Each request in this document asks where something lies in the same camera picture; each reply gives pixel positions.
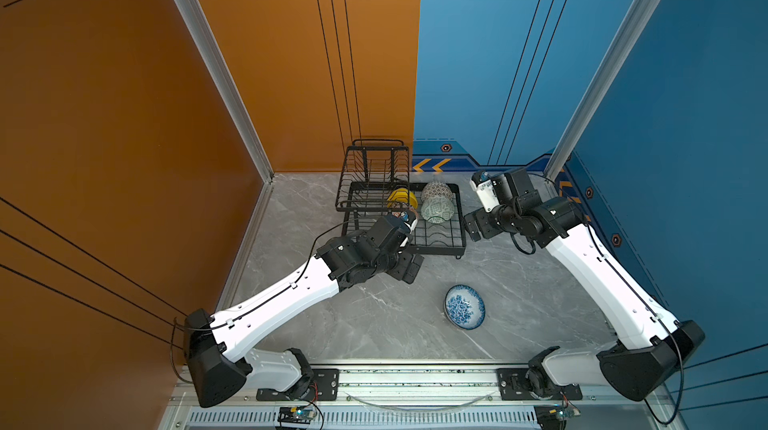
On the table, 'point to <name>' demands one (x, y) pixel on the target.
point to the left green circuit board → (295, 415)
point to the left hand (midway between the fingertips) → (407, 251)
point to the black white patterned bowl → (436, 188)
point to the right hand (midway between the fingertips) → (479, 214)
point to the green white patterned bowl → (437, 209)
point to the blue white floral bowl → (464, 307)
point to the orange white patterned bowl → (413, 224)
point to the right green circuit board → (565, 412)
